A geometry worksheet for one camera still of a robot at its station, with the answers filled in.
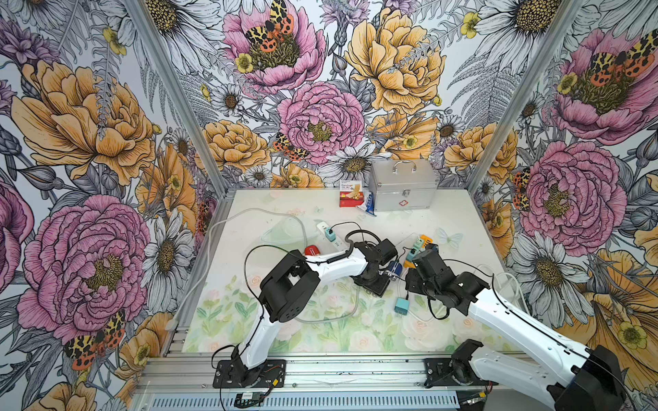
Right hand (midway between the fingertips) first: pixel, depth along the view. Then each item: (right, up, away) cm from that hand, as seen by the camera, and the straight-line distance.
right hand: (414, 285), depth 81 cm
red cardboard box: (-18, +32, +35) cm, 50 cm away
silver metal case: (+4, +35, +30) cm, 46 cm away
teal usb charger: (-26, +13, +18) cm, 34 cm away
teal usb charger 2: (-3, -8, +4) cm, 9 cm away
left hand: (-12, -5, +7) cm, 15 cm away
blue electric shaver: (-3, +2, +12) cm, 13 cm away
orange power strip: (+11, +12, +20) cm, 26 cm away
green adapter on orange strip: (+4, +10, +11) cm, 16 cm away
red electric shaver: (-33, +9, +15) cm, 38 cm away
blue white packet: (-10, +26, +30) cm, 42 cm away
